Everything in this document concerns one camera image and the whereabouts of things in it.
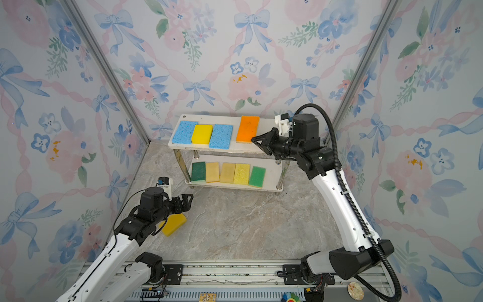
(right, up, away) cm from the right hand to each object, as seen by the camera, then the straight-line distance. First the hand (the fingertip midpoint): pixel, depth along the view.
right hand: (251, 138), depth 63 cm
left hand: (-28, -22, +16) cm, 39 cm away
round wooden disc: (+39, -57, +8) cm, 69 cm away
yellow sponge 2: (-11, -13, +34) cm, 38 cm away
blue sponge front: (-12, +2, +10) cm, 16 cm away
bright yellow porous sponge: (-4, -14, +32) cm, 36 cm away
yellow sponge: (-19, -14, +33) cm, 40 cm away
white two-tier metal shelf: (-13, -4, +8) cm, 16 cm away
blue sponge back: (-26, +4, +12) cm, 29 cm away
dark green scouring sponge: (-26, -13, +33) cm, 44 cm away
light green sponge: (+4, -16, +32) cm, 36 cm away
